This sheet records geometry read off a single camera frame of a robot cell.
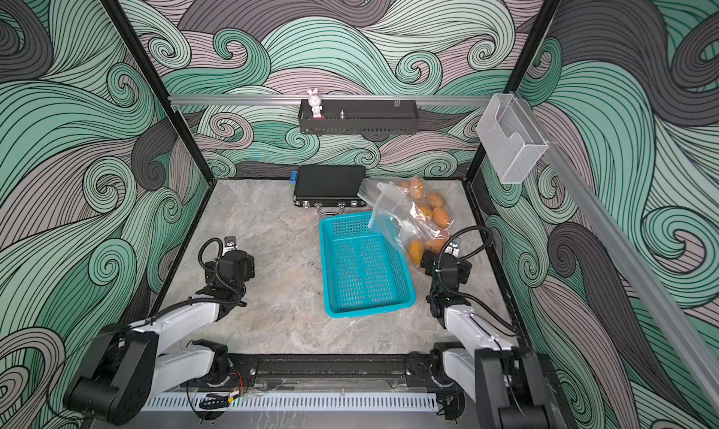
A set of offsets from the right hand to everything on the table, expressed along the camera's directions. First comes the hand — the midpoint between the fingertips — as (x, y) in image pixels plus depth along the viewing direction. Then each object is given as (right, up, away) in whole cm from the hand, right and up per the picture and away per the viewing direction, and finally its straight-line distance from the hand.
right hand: (445, 253), depth 87 cm
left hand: (-70, -2, +1) cm, 70 cm away
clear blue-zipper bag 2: (-9, +14, +9) cm, 19 cm away
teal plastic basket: (-26, -8, +6) cm, 28 cm away
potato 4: (-2, +13, +17) cm, 21 cm away
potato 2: (+3, +18, +22) cm, 28 cm away
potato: (-5, +22, +19) cm, 29 cm away
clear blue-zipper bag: (-10, +13, +9) cm, 19 cm away
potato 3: (+3, +11, +15) cm, 18 cm away
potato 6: (-1, +2, +5) cm, 6 cm away
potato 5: (-8, 0, +3) cm, 9 cm away
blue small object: (-55, +27, +31) cm, 69 cm away
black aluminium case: (-40, +22, +31) cm, 55 cm away
